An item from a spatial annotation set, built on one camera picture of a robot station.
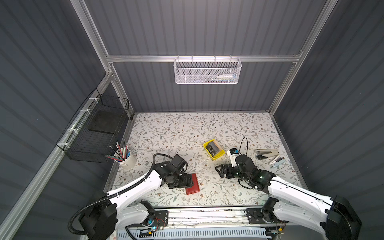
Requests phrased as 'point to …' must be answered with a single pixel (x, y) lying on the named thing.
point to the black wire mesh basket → (91, 134)
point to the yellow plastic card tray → (221, 153)
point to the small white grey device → (277, 161)
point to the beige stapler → (264, 153)
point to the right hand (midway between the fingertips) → (222, 167)
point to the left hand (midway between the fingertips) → (188, 187)
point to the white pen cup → (123, 157)
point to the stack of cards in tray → (214, 148)
